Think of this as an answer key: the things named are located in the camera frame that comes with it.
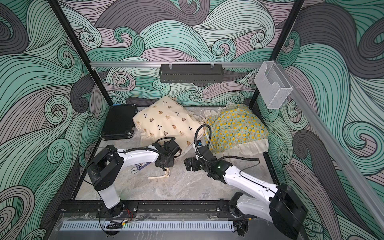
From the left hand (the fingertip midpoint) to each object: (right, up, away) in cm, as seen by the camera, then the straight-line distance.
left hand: (169, 162), depth 89 cm
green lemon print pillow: (+43, +20, +7) cm, 48 cm away
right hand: (+12, +3, -8) cm, 15 cm away
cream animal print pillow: (-3, +28, +8) cm, 29 cm away
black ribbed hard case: (-38, +24, +14) cm, 47 cm away
